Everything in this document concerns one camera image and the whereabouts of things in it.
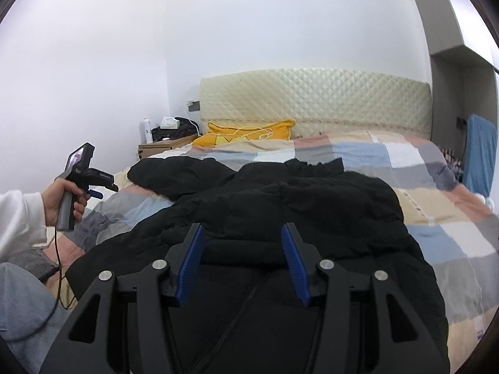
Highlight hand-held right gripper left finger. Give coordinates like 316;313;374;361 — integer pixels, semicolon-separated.
39;223;205;374

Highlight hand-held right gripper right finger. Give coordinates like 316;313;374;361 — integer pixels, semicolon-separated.
281;222;451;374

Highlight black puffer jacket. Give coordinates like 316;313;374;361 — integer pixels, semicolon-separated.
64;157;451;374

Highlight person's left forearm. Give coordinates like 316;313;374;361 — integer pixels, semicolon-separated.
0;190;49;260

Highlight person's left hand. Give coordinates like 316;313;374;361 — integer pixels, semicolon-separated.
41;182;91;227

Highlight wooden nightstand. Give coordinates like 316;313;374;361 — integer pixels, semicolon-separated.
138;134;199;160

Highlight black bag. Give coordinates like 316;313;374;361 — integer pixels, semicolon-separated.
151;117;200;142

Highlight yellow pillow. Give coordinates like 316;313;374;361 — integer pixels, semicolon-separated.
193;120;297;148

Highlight person's leg in jeans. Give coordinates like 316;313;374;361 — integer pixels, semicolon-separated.
0;262;71;359

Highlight plaid patchwork blanket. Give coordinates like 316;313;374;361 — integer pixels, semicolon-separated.
47;128;499;367

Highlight cream quilted headboard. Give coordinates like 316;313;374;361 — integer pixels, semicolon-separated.
199;67;433;141

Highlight row of cosmetic bottles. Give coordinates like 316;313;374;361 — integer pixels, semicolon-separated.
440;146;464;182

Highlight blue towel on chair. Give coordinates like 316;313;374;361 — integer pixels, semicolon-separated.
462;114;499;195

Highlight grey and white wardrobe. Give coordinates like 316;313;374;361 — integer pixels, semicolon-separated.
401;0;499;188

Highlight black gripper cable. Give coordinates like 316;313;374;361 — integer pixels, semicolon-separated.
49;228;79;343

